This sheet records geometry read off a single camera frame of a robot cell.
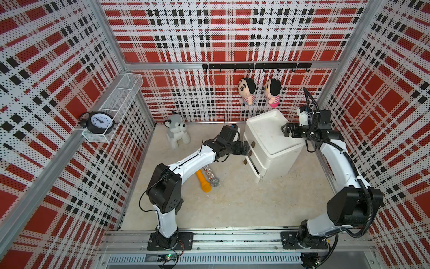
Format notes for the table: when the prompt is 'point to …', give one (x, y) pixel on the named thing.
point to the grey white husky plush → (176, 131)
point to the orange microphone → (205, 185)
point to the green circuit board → (171, 257)
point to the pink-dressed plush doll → (272, 88)
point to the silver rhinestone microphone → (214, 180)
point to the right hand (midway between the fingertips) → (292, 127)
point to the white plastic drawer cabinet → (271, 153)
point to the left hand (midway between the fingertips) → (244, 146)
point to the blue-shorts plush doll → (246, 88)
